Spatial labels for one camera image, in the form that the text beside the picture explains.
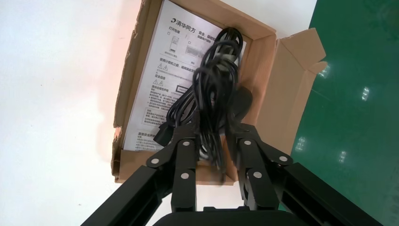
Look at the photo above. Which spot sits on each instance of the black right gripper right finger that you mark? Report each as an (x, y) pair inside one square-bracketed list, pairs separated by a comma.
[(257, 181)]

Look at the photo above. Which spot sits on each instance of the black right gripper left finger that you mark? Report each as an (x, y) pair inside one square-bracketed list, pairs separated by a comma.
[(184, 174)]

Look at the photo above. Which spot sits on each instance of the open cardboard storage box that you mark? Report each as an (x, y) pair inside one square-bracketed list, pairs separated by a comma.
[(280, 93)]

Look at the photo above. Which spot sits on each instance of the printed instruction sheet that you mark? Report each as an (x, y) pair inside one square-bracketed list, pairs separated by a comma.
[(162, 62)]

